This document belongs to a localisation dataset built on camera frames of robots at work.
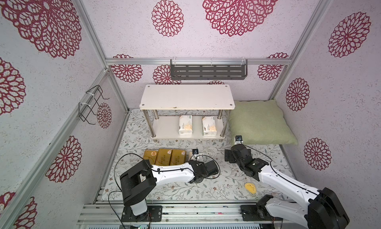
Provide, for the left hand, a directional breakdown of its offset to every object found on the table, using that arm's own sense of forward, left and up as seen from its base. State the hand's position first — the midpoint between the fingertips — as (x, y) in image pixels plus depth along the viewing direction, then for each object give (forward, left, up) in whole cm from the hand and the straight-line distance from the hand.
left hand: (196, 169), depth 85 cm
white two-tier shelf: (+50, +6, -6) cm, 51 cm away
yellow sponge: (-9, -30, -2) cm, 31 cm away
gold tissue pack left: (+7, +26, +3) cm, 27 cm away
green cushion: (+28, -42, +8) cm, 51 cm away
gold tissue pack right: (+6, +10, +3) cm, 12 cm away
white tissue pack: (+26, +6, +8) cm, 28 cm away
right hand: (+9, -21, +6) cm, 24 cm away
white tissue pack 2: (+26, -9, +8) cm, 28 cm away
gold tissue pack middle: (+6, +19, +4) cm, 20 cm away
